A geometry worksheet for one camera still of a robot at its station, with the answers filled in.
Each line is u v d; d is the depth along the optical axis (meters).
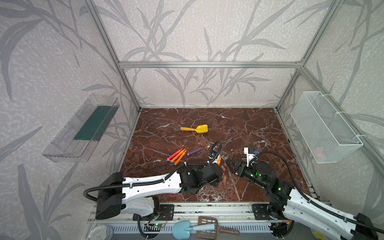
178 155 0.94
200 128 1.08
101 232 0.64
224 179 0.84
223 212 0.75
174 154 0.94
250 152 0.69
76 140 0.63
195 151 0.96
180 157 0.93
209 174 0.53
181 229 0.69
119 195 0.40
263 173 0.56
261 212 0.73
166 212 0.73
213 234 0.68
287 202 0.55
